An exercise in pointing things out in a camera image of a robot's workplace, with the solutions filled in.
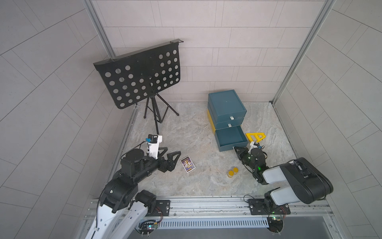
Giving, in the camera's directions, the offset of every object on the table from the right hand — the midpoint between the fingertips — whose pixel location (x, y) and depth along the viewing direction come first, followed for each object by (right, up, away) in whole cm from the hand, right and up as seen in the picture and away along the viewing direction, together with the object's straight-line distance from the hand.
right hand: (232, 146), depth 89 cm
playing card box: (-27, -9, -5) cm, 29 cm away
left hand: (-30, +4, -26) cm, 40 cm away
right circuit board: (+15, -31, -22) cm, 40 cm away
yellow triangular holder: (+17, +6, +7) cm, 20 cm away
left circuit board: (-43, -30, -25) cm, 58 cm away
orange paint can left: (-3, -13, -8) cm, 16 cm away
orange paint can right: (0, -11, -8) cm, 14 cm away
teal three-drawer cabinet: (-5, +21, -5) cm, 22 cm away
